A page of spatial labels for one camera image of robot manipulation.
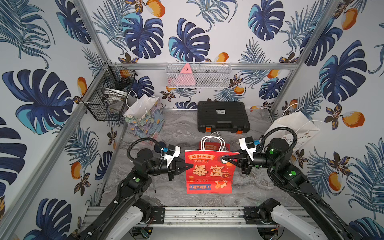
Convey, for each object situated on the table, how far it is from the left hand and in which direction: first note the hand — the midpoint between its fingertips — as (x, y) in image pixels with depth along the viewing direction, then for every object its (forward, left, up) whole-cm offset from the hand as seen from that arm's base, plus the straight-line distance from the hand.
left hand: (191, 164), depth 61 cm
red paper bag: (-1, -8, -6) cm, 10 cm away
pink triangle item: (+53, +8, +6) cm, 54 cm away
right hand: (+3, -13, +4) cm, 14 cm away
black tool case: (+51, -13, -24) cm, 58 cm away
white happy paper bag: (+35, -55, -5) cm, 65 cm away
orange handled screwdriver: (+2, +21, -30) cm, 37 cm away
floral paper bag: (+29, +29, -4) cm, 41 cm away
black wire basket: (+35, +51, +2) cm, 62 cm away
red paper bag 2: (+27, -14, -27) cm, 40 cm away
